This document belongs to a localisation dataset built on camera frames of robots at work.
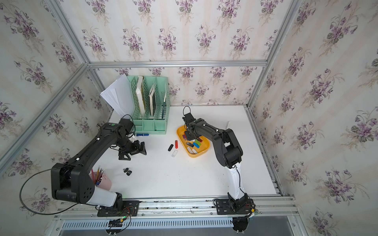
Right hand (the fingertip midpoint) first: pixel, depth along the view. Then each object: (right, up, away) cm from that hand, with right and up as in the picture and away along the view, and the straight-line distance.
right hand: (193, 135), depth 100 cm
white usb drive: (-12, -11, -7) cm, 18 cm away
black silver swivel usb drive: (-2, -5, -3) cm, 7 cm away
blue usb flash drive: (+2, -6, -3) cm, 7 cm away
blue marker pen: (-36, +1, +1) cm, 36 cm away
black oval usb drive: (-15, -7, -4) cm, 18 cm away
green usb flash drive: (+3, -4, -2) cm, 5 cm away
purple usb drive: (-7, -1, +1) cm, 7 cm away
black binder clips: (-38, -19, -16) cm, 46 cm away
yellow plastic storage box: (+7, -7, -3) cm, 11 cm away
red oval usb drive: (-12, -5, -2) cm, 13 cm away
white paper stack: (-49, +27, -5) cm, 56 cm away
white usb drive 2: (-3, -8, -7) cm, 11 cm away
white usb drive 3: (0, -9, -7) cm, 12 cm away
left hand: (-30, -9, -20) cm, 37 cm away
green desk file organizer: (-30, +21, +5) cm, 37 cm away
